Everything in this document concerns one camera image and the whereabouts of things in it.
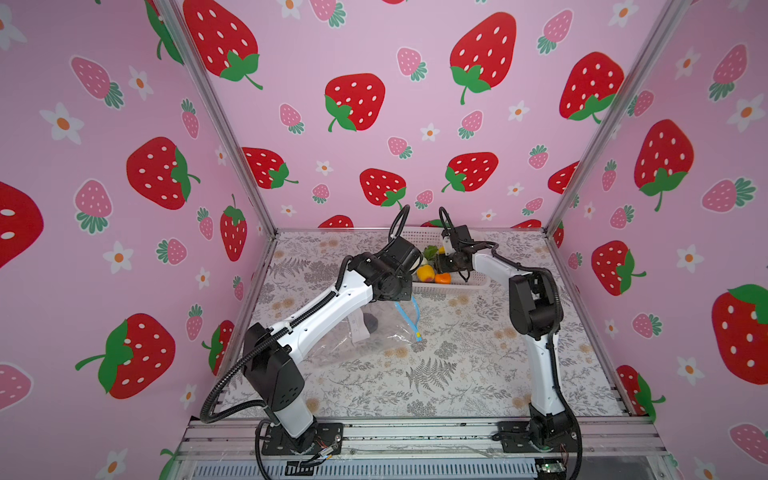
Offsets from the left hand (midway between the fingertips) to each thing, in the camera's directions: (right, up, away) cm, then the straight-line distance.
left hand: (404, 289), depth 80 cm
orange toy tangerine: (+15, +2, +21) cm, 25 cm away
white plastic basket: (+8, +16, +21) cm, 28 cm away
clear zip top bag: (-7, -14, +14) cm, 21 cm away
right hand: (+15, +7, +27) cm, 32 cm away
